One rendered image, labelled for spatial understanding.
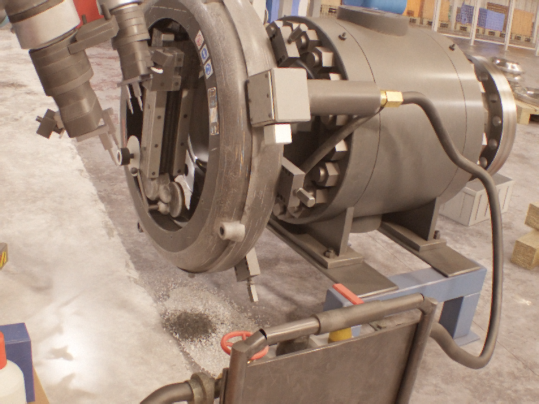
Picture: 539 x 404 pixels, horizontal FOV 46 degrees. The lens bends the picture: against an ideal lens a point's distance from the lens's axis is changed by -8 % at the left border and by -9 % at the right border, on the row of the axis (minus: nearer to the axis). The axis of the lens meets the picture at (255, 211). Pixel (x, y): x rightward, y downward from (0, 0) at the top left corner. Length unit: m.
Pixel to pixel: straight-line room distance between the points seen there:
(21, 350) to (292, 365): 0.41
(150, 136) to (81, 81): 0.83
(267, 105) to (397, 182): 0.61
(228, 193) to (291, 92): 0.26
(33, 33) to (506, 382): 1.60
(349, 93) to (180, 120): 0.51
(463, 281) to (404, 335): 0.87
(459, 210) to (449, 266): 1.11
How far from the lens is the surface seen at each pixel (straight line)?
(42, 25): 0.89
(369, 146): 1.69
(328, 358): 1.06
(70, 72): 0.91
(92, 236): 2.48
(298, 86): 1.33
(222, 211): 1.45
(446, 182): 1.97
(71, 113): 0.93
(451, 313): 2.10
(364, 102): 1.44
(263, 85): 1.32
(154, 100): 1.70
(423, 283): 1.87
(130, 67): 1.27
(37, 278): 2.20
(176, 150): 1.77
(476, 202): 3.06
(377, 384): 1.18
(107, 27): 0.90
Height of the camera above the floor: 1.06
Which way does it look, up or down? 22 degrees down
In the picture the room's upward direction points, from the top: 7 degrees clockwise
